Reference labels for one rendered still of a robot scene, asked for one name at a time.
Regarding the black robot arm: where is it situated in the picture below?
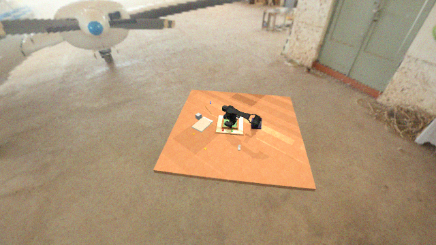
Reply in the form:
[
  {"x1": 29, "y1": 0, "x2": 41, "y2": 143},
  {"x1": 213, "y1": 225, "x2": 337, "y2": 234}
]
[{"x1": 222, "y1": 105, "x2": 262, "y2": 128}]

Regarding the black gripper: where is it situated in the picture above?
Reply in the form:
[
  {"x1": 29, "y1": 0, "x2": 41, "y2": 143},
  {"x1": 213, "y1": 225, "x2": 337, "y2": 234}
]
[{"x1": 224, "y1": 115, "x2": 240, "y2": 128}]

